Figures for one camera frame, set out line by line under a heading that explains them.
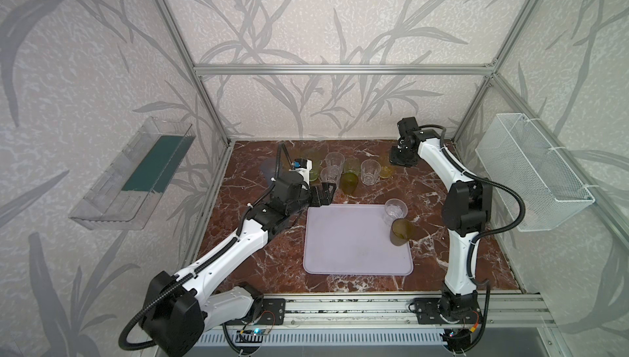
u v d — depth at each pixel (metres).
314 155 1.14
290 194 0.58
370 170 1.05
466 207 0.55
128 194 0.63
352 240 0.89
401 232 0.89
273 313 0.72
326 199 0.69
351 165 1.09
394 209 0.92
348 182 1.02
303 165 0.68
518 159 0.69
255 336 0.72
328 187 0.69
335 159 1.09
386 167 1.05
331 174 1.04
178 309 0.38
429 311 0.73
